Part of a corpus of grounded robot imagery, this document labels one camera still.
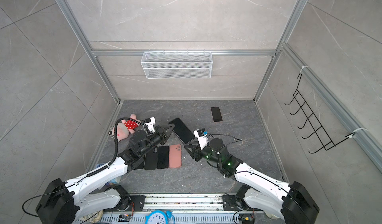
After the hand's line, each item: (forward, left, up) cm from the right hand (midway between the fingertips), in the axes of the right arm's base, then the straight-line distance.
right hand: (188, 145), depth 74 cm
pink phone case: (+3, +9, -19) cm, 22 cm away
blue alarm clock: (-28, +14, -17) cm, 36 cm away
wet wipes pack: (-4, +50, -14) cm, 52 cm away
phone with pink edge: (+35, -20, -19) cm, 44 cm away
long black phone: (+2, +16, -17) cm, 24 cm away
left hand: (+7, +6, +10) cm, 13 cm away
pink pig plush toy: (+22, +42, -13) cm, 49 cm away
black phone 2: (-12, +20, +7) cm, 25 cm away
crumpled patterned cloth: (-29, +40, -8) cm, 50 cm away
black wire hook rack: (-3, -55, +14) cm, 57 cm away
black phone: (+5, +3, +6) cm, 8 cm away
